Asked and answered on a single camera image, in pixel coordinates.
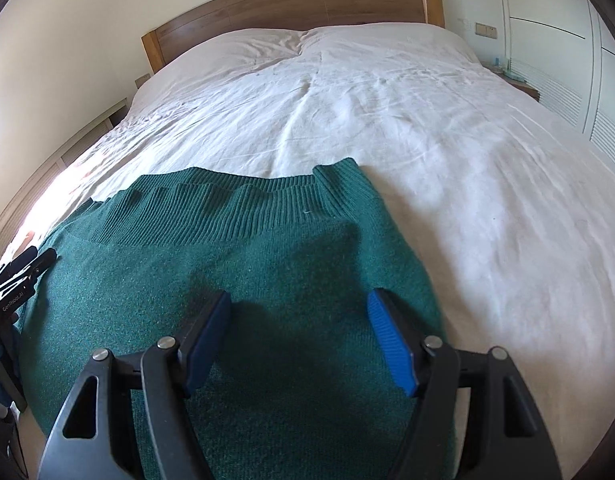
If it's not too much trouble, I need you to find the beige wall switch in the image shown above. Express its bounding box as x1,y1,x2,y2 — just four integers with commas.
475,22,498,39
134,74,151,89

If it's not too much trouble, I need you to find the white wardrobe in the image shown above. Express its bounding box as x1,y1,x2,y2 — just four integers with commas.
501,0,615,163

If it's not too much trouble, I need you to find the beige left wall switch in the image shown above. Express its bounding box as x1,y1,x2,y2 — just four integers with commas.
134,74,151,89

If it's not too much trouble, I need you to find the white bed duvet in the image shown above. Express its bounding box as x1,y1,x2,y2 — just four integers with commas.
15,23,615,479

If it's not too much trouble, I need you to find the wooden nightstand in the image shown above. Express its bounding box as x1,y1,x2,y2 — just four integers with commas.
484,64,541,102

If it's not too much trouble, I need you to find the green knitted sweater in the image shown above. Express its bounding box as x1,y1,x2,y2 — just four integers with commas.
19,159,444,479

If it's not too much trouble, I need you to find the wooden headboard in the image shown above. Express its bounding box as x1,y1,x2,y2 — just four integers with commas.
142,0,445,73

